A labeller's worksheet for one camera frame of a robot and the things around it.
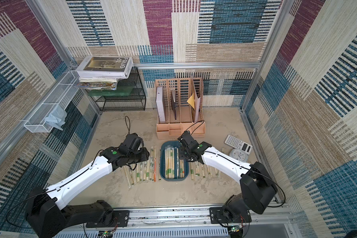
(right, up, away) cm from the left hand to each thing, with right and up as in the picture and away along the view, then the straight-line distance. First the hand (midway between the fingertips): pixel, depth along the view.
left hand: (147, 153), depth 82 cm
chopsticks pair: (+25, -11, +7) cm, 28 cm away
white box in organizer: (+4, +31, +15) cm, 35 cm away
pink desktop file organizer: (+18, +27, +23) cm, 40 cm away
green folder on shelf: (-21, +37, +14) cm, 45 cm away
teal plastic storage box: (+7, +3, +14) cm, 16 cm away
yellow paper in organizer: (+24, +30, +7) cm, 39 cm away
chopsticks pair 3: (+31, -11, +7) cm, 34 cm away
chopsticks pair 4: (+40, -13, +5) cm, 43 cm away
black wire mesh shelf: (-18, +34, +39) cm, 55 cm away
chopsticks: (+1, -10, +8) cm, 12 cm away
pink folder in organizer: (+28, +27, +6) cm, 39 cm away
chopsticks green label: (+39, -12, +7) cm, 42 cm away
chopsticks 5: (-10, -15, +5) cm, 18 cm away
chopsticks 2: (-1, -11, +7) cm, 13 cm away
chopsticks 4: (-7, -13, +6) cm, 15 cm away
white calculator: (+56, +3, +17) cm, 59 cm away
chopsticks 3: (-5, -12, +7) cm, 15 cm away
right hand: (+19, +1, +4) cm, 19 cm away
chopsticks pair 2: (+28, -11, +7) cm, 31 cm away
